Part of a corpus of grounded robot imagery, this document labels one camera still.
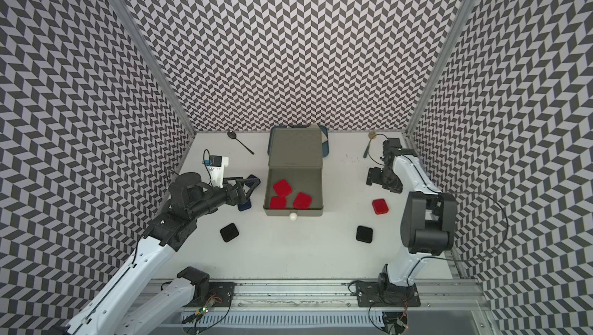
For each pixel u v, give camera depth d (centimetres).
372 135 116
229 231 87
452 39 80
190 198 53
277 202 79
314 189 81
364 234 88
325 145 109
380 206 91
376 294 73
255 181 104
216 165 62
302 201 79
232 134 117
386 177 76
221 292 72
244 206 92
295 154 89
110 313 40
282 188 80
